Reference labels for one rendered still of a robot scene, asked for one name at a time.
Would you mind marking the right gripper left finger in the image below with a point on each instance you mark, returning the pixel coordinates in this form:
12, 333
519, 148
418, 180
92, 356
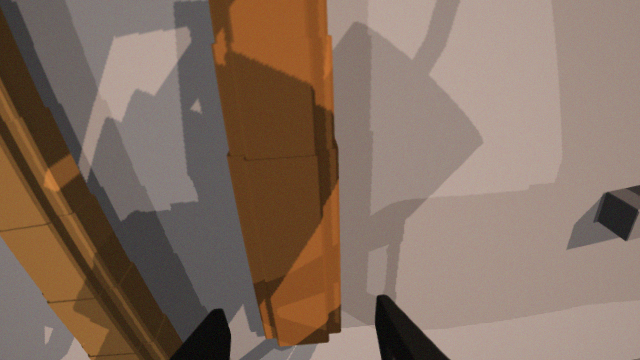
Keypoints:
211, 340

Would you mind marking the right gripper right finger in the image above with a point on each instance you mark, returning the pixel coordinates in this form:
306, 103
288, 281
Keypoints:
399, 338

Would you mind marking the black hammer with wooden handle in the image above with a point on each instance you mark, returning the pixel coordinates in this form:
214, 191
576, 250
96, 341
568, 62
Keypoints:
59, 233

